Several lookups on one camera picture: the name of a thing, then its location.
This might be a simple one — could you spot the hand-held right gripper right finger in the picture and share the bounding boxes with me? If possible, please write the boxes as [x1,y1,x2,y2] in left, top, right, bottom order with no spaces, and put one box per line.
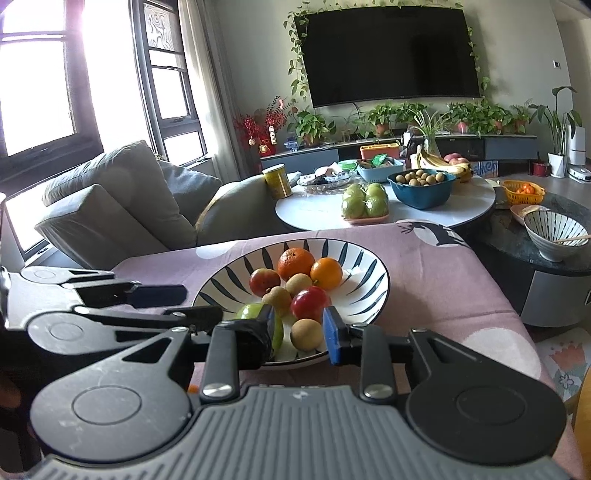
[323,306,522,401]

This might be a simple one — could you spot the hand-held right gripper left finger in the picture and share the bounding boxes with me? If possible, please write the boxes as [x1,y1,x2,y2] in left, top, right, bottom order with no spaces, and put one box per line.
[92,305,284,400]

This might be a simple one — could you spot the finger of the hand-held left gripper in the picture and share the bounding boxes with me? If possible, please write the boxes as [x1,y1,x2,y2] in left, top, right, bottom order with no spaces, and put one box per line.
[71,305,223,342]
[62,279,188,309]

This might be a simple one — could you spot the brown kiwi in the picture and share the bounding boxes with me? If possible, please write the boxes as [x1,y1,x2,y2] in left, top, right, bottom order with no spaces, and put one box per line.
[285,273,315,297]
[262,286,293,317]
[291,318,323,352]

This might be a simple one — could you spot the green jujube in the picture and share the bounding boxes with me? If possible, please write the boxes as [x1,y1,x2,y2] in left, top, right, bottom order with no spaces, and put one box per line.
[235,302,284,352]

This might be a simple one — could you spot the striped white bowl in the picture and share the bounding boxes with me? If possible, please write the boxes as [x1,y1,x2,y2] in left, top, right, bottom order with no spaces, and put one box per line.
[191,239,391,367]

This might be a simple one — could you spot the red yellow apple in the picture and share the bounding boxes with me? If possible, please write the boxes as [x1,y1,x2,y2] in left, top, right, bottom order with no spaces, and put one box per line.
[249,268,281,297]

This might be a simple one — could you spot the smooth light orange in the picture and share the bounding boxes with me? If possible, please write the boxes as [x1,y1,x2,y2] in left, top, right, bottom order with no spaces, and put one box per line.
[310,257,345,291]

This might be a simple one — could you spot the dark bumpy orange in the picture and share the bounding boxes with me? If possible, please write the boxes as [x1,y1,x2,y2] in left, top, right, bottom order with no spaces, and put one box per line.
[277,248,316,281]

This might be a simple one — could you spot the grey sofa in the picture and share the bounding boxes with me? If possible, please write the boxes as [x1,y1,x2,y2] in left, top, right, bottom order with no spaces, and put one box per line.
[34,141,278,266]

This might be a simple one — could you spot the blue grey pillow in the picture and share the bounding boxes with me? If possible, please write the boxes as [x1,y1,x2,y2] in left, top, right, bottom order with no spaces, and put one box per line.
[159,159,222,227]

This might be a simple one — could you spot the pink dotted tablecloth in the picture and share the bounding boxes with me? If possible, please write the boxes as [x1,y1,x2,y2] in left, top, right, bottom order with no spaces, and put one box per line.
[108,219,561,480]

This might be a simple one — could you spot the light grey cushion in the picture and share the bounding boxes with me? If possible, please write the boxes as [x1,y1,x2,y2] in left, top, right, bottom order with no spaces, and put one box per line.
[196,175,278,241]

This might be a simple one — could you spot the round white coffee table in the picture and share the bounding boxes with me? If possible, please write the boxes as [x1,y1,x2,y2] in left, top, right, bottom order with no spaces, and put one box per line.
[276,173,497,232]

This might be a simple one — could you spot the tray of green jujubes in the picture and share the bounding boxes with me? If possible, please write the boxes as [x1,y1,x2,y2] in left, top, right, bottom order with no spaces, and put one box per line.
[342,182,389,221]

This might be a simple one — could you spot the yellow canister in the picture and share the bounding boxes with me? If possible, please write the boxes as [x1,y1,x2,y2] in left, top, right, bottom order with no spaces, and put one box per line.
[262,164,293,200]

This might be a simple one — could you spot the glass plate with snacks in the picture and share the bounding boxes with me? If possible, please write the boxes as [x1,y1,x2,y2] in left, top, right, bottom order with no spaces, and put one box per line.
[298,166,358,188]

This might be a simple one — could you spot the blue bowl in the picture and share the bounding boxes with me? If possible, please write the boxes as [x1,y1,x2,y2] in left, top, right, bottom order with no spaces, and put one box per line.
[387,170,457,209]

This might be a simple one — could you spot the blue tray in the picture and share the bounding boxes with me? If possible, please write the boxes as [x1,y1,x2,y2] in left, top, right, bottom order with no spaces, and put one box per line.
[356,157,406,182]

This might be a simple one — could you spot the pile of small kiwis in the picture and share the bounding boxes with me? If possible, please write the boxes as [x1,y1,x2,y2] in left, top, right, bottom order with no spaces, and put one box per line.
[392,169,446,188]

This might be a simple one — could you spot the dark round table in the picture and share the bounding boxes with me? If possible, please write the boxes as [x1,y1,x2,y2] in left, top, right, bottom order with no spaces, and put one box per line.
[468,178,591,328]

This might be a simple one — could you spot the orange box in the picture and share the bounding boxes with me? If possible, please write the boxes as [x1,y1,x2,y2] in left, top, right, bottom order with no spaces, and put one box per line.
[360,143,400,161]

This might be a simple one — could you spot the red berry decoration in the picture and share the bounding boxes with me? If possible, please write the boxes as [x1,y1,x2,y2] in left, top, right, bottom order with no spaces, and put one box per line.
[233,97,296,155]

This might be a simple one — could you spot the black framed window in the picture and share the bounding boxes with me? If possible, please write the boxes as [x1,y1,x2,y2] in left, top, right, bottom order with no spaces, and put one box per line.
[131,0,208,167]

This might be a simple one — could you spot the bunch of bananas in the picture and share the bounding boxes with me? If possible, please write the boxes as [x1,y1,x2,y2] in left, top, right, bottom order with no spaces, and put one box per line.
[411,145,474,183]

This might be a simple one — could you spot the beige curtain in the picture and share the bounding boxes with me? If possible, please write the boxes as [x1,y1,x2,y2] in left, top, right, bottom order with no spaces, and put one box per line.
[178,0,241,181]

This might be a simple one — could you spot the potted green plant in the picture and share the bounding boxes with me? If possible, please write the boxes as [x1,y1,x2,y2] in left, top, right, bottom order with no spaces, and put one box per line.
[445,99,481,134]
[287,106,335,147]
[510,99,534,134]
[480,99,513,134]
[362,104,402,137]
[397,102,428,125]

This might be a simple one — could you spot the large window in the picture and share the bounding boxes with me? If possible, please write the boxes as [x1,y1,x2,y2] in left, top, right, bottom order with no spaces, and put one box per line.
[0,0,105,185]

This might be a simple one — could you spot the pink plate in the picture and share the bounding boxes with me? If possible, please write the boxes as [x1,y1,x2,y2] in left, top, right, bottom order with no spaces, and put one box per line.
[510,204,548,225]

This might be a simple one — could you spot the blue printed box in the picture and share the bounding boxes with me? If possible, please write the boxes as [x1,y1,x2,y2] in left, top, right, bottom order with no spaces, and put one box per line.
[468,159,499,178]

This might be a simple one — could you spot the spider plant in vase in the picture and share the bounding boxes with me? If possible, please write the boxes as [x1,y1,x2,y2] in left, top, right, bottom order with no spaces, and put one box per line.
[409,111,455,155]

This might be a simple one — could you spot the orange basket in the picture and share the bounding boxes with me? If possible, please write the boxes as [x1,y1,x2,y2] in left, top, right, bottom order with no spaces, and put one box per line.
[501,180,546,205]

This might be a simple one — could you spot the floral rug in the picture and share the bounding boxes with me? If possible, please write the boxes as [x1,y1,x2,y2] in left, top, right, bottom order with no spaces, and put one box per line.
[536,325,591,402]

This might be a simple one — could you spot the small striped bowl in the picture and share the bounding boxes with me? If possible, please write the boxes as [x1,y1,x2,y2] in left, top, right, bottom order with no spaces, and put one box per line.
[524,210,589,262]

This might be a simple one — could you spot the grey television cabinet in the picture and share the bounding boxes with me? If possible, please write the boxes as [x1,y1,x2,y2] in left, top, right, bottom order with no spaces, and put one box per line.
[261,134,539,174]

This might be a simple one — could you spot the black television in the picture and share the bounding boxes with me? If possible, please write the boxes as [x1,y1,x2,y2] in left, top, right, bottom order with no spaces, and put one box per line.
[295,6,482,109]

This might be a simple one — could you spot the tall plant in white pot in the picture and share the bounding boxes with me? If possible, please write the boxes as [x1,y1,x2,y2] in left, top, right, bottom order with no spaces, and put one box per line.
[529,85,583,178]

